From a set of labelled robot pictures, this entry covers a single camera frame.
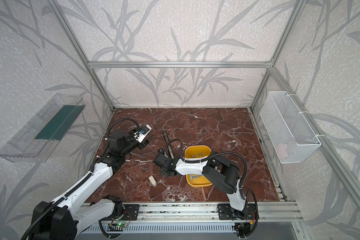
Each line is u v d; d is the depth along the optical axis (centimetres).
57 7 71
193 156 93
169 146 99
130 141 67
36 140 64
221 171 50
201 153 94
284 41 83
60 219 38
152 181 81
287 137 62
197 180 85
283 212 76
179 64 96
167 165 68
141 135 66
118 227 72
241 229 74
